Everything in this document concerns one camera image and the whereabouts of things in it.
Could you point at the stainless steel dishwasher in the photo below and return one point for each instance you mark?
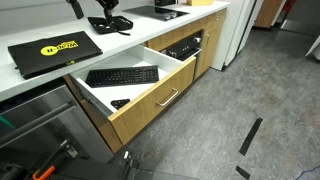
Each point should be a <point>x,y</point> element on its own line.
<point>70,130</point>

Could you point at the black clamp with orange grip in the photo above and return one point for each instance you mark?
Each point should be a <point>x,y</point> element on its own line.
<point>45,171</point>

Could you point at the black glass cooktop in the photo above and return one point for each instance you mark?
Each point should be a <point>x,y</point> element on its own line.
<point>155,12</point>

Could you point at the small black box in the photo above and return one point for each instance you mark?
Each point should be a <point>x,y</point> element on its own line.
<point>165,2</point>

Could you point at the black built-in oven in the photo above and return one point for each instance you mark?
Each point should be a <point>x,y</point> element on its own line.
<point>181,47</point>

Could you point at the wooden room door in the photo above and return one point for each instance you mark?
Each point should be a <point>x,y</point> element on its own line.
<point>268,13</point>

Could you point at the long black tape strip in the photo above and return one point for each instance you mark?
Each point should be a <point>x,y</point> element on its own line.
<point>250,136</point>

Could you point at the small black flat gadget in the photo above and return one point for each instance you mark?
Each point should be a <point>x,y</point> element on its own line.
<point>119,103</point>

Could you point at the wooden cabinet door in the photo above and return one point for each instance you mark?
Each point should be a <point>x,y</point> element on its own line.
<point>210,53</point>

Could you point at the yellow box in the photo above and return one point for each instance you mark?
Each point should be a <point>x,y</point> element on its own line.
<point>200,2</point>

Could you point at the black bag with yellow logo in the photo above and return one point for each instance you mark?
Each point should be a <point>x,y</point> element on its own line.
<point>53,55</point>

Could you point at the open black zipper case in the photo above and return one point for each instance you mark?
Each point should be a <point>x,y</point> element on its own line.
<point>124,23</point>

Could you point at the black computer keyboard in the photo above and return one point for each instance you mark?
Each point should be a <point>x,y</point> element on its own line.
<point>121,76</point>

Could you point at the short black tape strip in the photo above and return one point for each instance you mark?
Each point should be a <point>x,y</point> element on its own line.
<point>243,172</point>

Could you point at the narrow wooden cabinet panel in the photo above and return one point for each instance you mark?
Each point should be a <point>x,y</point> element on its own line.
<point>216,17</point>

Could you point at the wooden front white drawer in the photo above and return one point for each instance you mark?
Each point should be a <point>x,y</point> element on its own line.
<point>146,108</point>

